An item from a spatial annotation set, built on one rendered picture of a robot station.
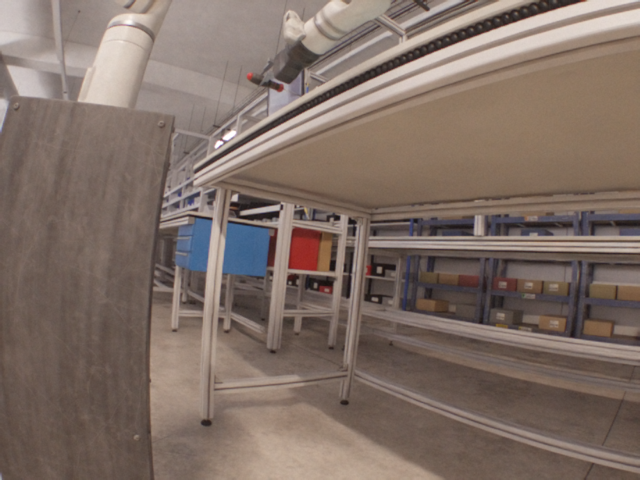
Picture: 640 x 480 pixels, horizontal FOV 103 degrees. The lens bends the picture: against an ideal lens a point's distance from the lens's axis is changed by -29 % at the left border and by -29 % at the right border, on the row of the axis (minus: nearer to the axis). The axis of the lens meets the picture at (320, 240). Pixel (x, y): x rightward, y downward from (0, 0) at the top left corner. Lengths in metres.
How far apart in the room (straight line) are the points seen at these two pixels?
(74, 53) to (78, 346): 6.25
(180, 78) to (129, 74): 5.94
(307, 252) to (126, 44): 2.37
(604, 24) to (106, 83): 0.63
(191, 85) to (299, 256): 4.48
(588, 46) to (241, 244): 2.32
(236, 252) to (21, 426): 2.10
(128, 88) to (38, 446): 0.54
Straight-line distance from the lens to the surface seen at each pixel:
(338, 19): 0.71
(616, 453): 1.27
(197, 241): 2.36
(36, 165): 0.49
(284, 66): 0.80
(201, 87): 6.58
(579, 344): 2.35
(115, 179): 0.46
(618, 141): 0.84
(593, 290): 4.21
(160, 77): 6.47
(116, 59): 0.60
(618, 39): 0.43
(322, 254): 2.85
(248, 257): 2.49
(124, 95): 0.58
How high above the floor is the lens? 0.68
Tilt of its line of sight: 4 degrees up
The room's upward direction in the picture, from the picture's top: 6 degrees clockwise
